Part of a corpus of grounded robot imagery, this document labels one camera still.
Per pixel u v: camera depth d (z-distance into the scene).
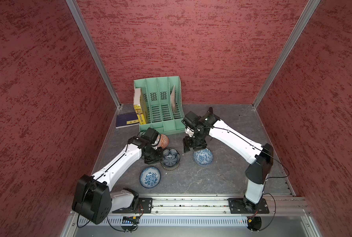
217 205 0.76
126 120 1.10
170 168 0.79
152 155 0.68
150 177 0.83
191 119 0.61
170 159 0.84
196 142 0.65
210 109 1.10
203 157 0.90
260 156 0.45
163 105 1.21
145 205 0.74
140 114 0.90
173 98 1.02
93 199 0.40
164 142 0.97
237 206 0.74
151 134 0.66
